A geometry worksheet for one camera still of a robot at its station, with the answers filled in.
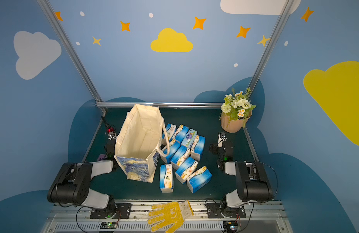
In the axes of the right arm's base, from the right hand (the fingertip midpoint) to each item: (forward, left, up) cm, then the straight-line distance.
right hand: (220, 140), depth 95 cm
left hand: (-5, +65, +2) cm, 65 cm away
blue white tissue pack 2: (+2, +27, +2) cm, 28 cm away
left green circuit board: (-50, +59, -6) cm, 78 cm away
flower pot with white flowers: (+8, -6, +21) cm, 23 cm away
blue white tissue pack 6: (-22, +22, +2) cm, 32 cm away
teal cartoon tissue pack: (-1, +21, +3) cm, 21 cm away
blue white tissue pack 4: (-7, +30, +2) cm, 31 cm away
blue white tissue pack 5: (-12, +25, +1) cm, 27 cm away
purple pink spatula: (-15, +78, -4) cm, 80 cm away
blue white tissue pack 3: (-8, +15, +2) cm, 17 cm away
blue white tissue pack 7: (-28, +15, +2) cm, 31 cm away
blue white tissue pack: (+5, +34, +3) cm, 35 cm away
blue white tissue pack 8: (-28, +33, +2) cm, 43 cm away
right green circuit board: (-47, -1, -7) cm, 47 cm away
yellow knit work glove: (-43, +30, -6) cm, 53 cm away
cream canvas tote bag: (-3, +56, -3) cm, 56 cm away
